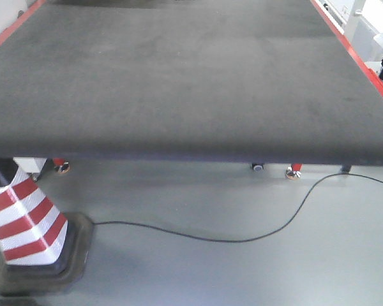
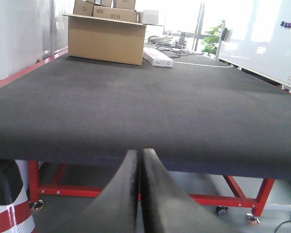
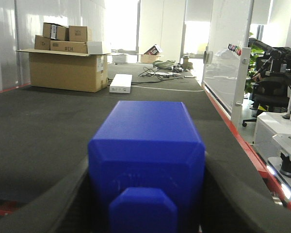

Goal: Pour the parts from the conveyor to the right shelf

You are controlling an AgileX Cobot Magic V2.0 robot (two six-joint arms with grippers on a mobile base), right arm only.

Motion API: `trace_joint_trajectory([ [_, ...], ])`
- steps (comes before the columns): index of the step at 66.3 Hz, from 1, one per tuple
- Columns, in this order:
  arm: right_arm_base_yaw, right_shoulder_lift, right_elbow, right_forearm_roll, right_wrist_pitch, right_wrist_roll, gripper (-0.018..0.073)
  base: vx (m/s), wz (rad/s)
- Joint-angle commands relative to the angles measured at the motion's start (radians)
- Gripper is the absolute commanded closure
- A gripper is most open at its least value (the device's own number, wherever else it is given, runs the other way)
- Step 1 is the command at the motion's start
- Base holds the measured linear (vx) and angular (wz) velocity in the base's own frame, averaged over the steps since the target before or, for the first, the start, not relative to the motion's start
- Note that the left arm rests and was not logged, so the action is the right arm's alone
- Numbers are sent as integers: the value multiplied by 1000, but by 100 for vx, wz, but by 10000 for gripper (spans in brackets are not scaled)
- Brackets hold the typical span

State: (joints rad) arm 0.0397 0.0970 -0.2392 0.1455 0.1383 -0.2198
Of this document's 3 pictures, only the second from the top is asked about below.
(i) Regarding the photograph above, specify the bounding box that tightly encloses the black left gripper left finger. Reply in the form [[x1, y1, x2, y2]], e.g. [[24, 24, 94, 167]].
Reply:
[[55, 150, 140, 233]]

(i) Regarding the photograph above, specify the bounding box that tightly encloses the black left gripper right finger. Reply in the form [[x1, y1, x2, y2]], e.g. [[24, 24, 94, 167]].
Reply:
[[139, 148, 236, 233]]

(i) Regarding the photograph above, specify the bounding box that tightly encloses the conveyor with dark grey belt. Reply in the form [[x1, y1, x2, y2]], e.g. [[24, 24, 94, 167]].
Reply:
[[0, 42, 291, 225]]

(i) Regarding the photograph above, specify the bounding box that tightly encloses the long flat white box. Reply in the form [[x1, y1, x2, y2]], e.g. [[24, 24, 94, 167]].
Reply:
[[143, 47, 174, 68]]

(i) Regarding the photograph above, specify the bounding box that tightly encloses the large open cardboard box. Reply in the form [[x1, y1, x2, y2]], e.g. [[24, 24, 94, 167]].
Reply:
[[62, 14, 146, 66]]

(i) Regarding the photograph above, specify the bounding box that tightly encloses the olive green bag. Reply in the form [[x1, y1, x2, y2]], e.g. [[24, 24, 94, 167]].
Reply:
[[147, 35, 173, 44]]

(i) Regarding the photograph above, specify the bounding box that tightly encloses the green leafy plant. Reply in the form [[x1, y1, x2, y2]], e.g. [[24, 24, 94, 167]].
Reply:
[[200, 19, 226, 57]]

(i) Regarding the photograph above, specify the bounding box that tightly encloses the long printed cardboard box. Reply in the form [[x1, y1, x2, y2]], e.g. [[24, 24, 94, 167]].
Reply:
[[93, 5, 139, 23]]

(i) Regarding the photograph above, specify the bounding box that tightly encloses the white cardboard box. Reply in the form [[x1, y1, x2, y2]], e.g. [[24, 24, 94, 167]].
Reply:
[[138, 9, 160, 25]]

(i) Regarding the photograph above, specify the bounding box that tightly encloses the cardboard box with recycling mark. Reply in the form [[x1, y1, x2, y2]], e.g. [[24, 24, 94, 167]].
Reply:
[[73, 0, 95, 17]]

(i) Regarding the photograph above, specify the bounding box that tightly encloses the small plain cardboard box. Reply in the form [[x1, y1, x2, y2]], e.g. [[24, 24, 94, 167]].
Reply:
[[113, 0, 136, 10]]

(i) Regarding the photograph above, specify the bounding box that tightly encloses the black floor cable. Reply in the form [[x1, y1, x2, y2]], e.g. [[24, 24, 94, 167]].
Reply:
[[274, 219, 291, 233]]

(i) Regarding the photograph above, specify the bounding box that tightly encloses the red white striped post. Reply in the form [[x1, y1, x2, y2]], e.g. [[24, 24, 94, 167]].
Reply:
[[0, 157, 38, 233]]

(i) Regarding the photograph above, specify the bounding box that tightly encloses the thin white cord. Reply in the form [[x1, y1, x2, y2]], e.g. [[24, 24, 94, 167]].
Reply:
[[173, 61, 233, 69]]

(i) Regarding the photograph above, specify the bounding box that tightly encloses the black cable bundle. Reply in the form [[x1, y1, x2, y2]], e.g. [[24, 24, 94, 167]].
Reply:
[[157, 42, 202, 58]]

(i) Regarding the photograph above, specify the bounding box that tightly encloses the whiteboard with white frame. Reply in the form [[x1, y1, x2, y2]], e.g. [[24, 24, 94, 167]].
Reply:
[[214, 0, 291, 96]]

